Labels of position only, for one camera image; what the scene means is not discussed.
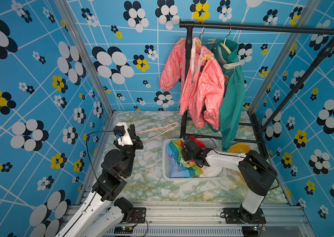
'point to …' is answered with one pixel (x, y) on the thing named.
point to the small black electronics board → (123, 229)
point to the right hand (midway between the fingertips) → (187, 149)
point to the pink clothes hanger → (152, 130)
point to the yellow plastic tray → (239, 148)
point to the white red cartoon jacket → (180, 168)
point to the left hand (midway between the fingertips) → (134, 124)
